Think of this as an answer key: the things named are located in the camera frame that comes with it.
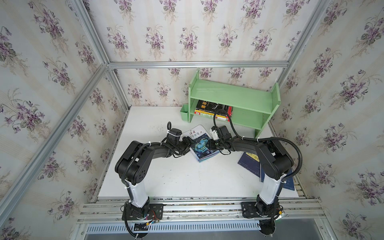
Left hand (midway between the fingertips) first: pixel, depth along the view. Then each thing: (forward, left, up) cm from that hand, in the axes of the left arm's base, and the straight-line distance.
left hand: (195, 143), depth 93 cm
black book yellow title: (+19, -10, +13) cm, 25 cm away
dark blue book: (-23, -52, -4) cm, 58 cm away
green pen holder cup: (+25, +8, +2) cm, 26 cm away
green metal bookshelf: (+11, -30, +22) cm, 39 cm away
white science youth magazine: (+7, -4, -5) cm, 10 cm away
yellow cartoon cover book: (+15, -9, +11) cm, 21 cm away
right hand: (0, -7, -4) cm, 9 cm away
